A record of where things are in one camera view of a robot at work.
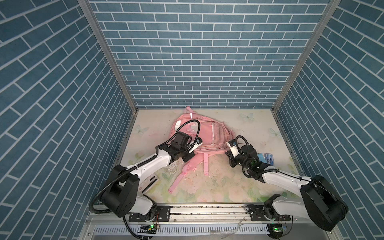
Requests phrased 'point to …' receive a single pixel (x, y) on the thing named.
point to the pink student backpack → (216, 136)
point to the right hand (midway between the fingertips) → (225, 151)
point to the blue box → (261, 157)
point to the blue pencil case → (269, 158)
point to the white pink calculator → (147, 185)
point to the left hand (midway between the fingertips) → (191, 149)
